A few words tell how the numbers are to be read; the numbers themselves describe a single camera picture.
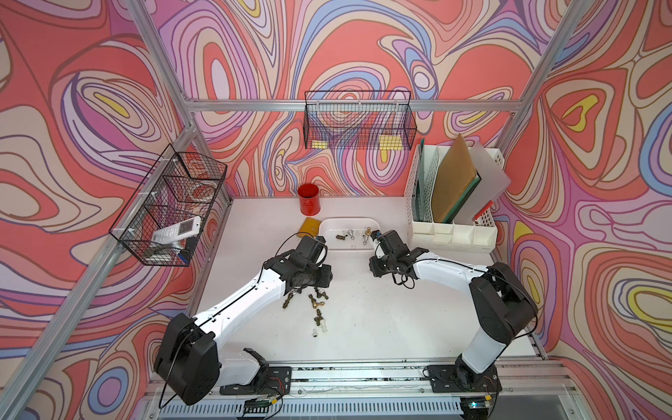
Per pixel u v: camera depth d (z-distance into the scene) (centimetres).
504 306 47
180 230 68
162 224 74
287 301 88
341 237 105
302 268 61
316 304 87
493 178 86
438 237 99
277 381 72
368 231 107
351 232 107
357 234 107
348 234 105
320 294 90
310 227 108
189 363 40
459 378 67
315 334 82
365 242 101
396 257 72
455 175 96
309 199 108
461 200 91
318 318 84
